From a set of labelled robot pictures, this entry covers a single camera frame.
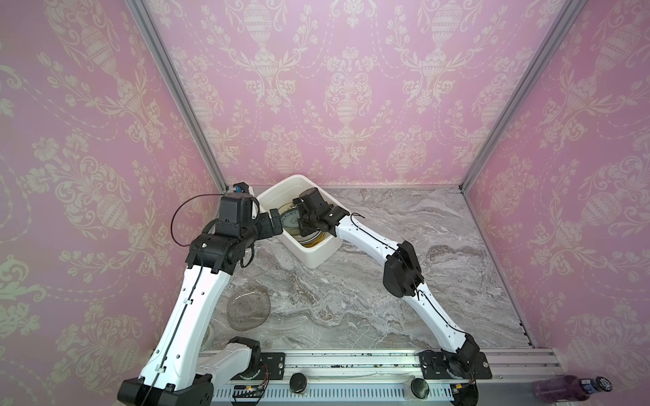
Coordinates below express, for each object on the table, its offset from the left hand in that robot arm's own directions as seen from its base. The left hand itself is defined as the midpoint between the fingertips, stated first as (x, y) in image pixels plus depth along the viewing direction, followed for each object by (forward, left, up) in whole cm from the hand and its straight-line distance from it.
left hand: (267, 219), depth 70 cm
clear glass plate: (-15, +9, -32) cm, 36 cm away
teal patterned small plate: (+20, -1, -25) cm, 32 cm away
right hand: (+18, -3, -16) cm, 24 cm away
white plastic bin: (+26, +3, -18) cm, 32 cm away
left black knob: (-36, -11, -21) cm, 43 cm away
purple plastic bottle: (-36, -79, -21) cm, 90 cm away
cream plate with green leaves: (+25, +1, -25) cm, 35 cm away
